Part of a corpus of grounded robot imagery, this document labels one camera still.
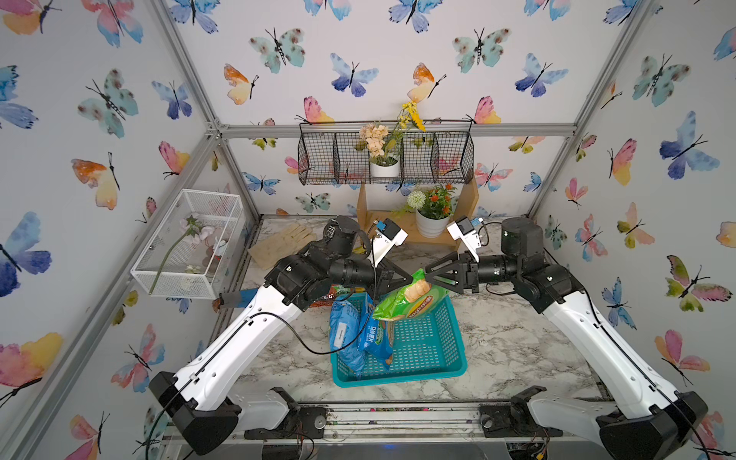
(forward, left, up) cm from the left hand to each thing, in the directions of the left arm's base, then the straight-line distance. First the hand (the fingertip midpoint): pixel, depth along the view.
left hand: (409, 277), depth 60 cm
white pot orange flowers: (+38, -13, -17) cm, 43 cm away
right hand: (+1, -5, 0) cm, 5 cm away
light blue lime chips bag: (-5, +7, -18) cm, 20 cm away
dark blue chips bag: (-3, +15, -18) cm, 24 cm away
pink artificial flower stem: (+18, +54, -5) cm, 57 cm away
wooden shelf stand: (+35, -22, -13) cm, 43 cm away
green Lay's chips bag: (-3, 0, -5) cm, 6 cm away
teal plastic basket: (-1, -8, -36) cm, 37 cm away
